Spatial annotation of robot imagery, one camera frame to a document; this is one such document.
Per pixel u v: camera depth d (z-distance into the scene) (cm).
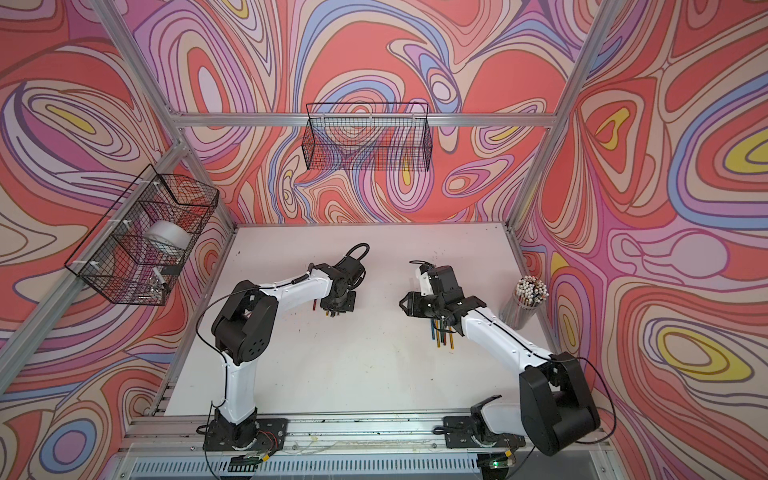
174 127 89
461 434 74
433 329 91
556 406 41
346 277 82
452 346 88
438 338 91
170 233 75
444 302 65
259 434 72
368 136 98
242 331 52
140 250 79
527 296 79
